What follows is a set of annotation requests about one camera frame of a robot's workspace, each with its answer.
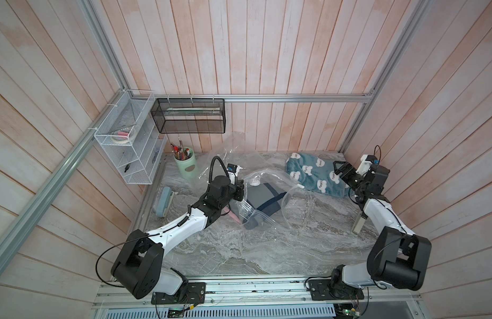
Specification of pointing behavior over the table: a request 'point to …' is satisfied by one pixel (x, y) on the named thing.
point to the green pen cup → (187, 162)
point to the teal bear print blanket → (316, 173)
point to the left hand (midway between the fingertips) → (242, 183)
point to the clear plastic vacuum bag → (234, 149)
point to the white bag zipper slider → (300, 186)
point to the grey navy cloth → (262, 199)
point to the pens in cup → (180, 153)
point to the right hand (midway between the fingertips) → (338, 164)
